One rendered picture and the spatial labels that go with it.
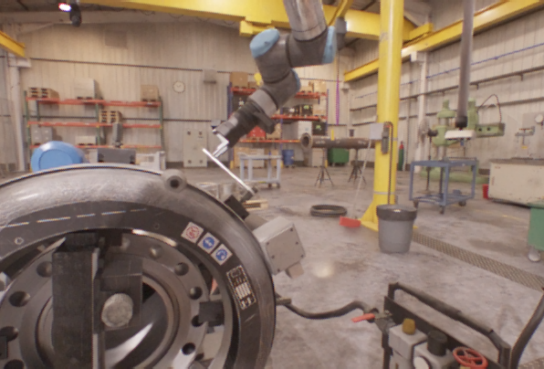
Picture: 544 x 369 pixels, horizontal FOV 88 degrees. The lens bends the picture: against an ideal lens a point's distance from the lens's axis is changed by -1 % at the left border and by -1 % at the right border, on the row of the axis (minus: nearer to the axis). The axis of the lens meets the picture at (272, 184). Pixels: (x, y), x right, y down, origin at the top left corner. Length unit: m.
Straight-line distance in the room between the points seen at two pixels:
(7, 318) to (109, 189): 0.37
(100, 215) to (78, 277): 0.11
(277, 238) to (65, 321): 0.44
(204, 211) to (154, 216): 0.10
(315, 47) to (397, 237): 2.55
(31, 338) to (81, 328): 0.21
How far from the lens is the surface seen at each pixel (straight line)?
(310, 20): 0.77
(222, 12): 12.23
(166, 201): 0.60
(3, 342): 0.86
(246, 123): 0.88
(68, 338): 0.68
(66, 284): 0.63
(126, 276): 0.57
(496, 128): 11.29
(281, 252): 0.73
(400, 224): 3.10
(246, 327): 0.74
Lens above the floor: 1.01
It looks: 7 degrees down
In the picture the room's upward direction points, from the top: straight up
